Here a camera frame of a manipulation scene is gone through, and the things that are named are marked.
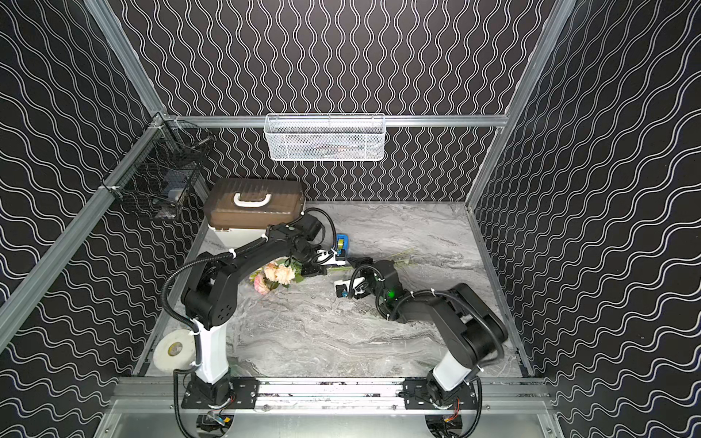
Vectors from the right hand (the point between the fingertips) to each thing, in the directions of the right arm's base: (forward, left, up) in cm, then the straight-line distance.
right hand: (354, 261), depth 91 cm
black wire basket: (+24, +67, +19) cm, 73 cm away
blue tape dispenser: (+13, +5, -8) cm, 16 cm away
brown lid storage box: (+15, +34, +12) cm, 39 cm away
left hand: (0, +11, -2) cm, 11 cm away
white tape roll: (-26, +54, -9) cm, 60 cm away
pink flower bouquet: (-5, +21, 0) cm, 22 cm away
